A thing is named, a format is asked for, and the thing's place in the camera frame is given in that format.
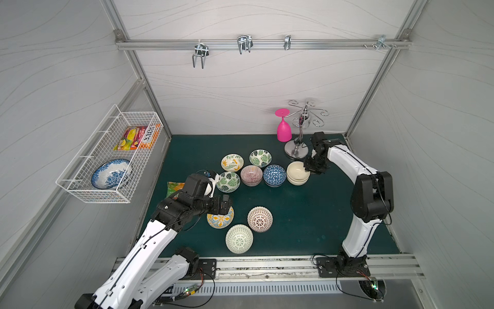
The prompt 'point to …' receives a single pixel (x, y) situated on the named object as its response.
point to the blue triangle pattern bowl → (274, 176)
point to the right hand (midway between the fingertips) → (308, 168)
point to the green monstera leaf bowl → (228, 182)
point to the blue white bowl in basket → (111, 174)
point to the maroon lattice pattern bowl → (260, 219)
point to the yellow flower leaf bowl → (232, 162)
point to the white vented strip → (260, 287)
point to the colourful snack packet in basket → (137, 138)
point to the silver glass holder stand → (298, 148)
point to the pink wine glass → (284, 130)
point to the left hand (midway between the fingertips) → (222, 201)
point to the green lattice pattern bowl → (239, 238)
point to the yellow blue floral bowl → (221, 221)
